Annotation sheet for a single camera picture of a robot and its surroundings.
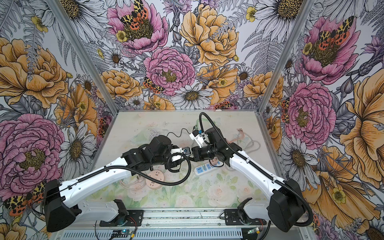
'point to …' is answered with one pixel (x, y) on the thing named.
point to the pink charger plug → (214, 161)
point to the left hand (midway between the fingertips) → (178, 156)
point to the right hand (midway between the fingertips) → (186, 162)
